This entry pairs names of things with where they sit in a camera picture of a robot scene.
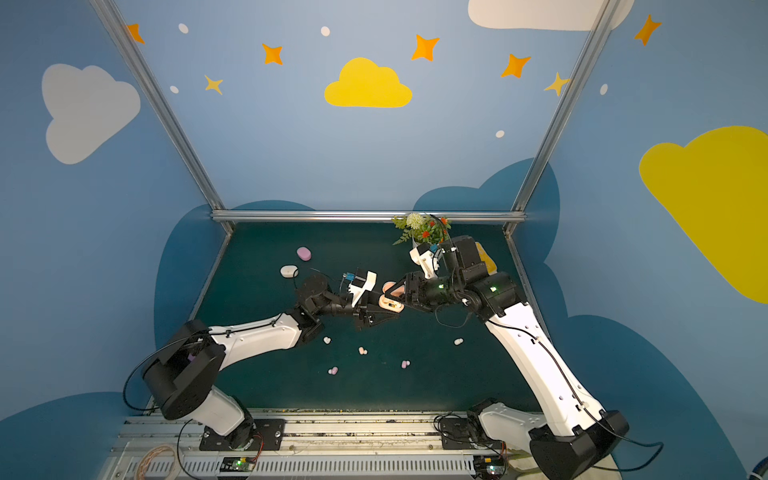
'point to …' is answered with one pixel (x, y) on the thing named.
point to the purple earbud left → (333, 371)
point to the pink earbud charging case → (389, 303)
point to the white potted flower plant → (422, 229)
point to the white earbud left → (326, 340)
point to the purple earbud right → (404, 364)
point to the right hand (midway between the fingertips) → (396, 293)
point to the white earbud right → (458, 341)
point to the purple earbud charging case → (304, 253)
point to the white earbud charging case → (289, 271)
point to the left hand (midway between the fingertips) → (399, 311)
